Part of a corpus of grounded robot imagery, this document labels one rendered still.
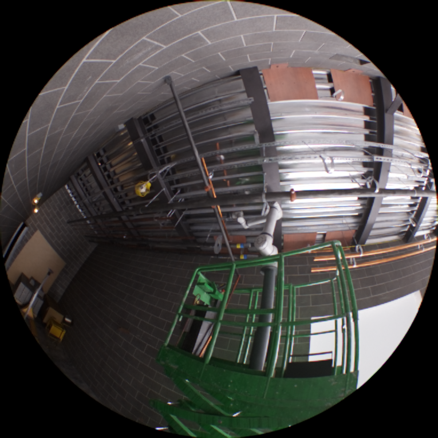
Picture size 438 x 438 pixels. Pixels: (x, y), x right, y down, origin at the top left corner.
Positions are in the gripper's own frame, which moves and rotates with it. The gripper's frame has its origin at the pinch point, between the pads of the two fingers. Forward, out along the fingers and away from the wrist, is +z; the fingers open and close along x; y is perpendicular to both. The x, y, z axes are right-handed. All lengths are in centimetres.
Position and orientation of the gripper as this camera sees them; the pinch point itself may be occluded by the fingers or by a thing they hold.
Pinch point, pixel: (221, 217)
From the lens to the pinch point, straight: 237.4
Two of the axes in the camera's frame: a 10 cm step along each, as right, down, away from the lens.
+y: -2.7, -7.8, -5.7
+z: -9.6, 2.1, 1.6
